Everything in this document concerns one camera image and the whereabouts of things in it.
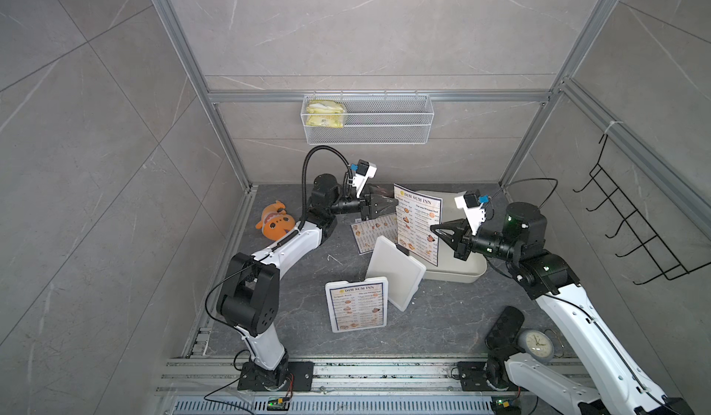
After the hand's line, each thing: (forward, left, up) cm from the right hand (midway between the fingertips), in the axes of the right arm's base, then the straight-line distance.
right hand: (435, 227), depth 65 cm
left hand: (+10, +8, 0) cm, 13 cm away
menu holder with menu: (-4, +7, -16) cm, 17 cm away
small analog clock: (-20, -30, -29) cm, 46 cm away
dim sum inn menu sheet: (-11, +19, -21) cm, 31 cm away
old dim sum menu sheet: (+22, +16, -32) cm, 42 cm away
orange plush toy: (+20, +49, -23) cm, 57 cm away
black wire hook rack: (-6, -49, 0) cm, 49 cm away
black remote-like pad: (-15, -24, -31) cm, 42 cm away
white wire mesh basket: (+52, +12, -3) cm, 53 cm away
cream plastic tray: (+6, -13, -33) cm, 36 cm away
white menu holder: (-8, +23, -12) cm, 28 cm away
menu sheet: (+3, +4, +2) cm, 6 cm away
